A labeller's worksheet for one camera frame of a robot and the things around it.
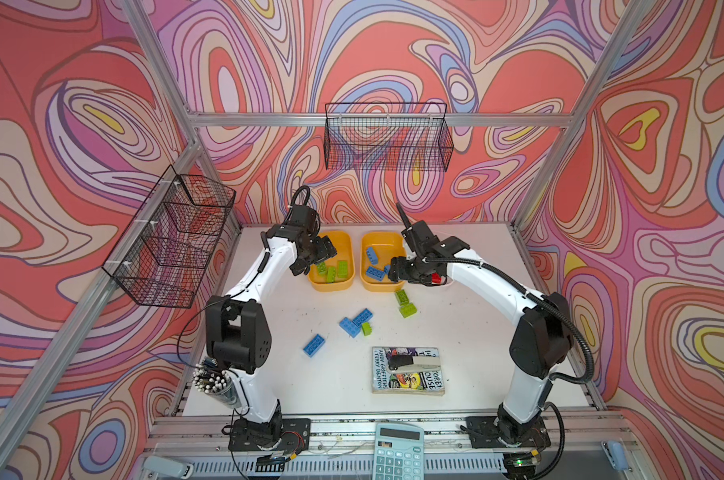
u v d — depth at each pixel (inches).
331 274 40.1
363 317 36.7
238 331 18.8
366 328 35.8
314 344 34.1
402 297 38.1
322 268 41.2
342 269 41.2
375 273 40.9
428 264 24.3
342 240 43.7
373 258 42.1
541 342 18.6
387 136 37.7
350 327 35.7
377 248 44.0
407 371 32.3
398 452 27.2
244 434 26.5
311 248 31.5
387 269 32.3
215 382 26.0
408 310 37.0
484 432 28.8
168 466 26.3
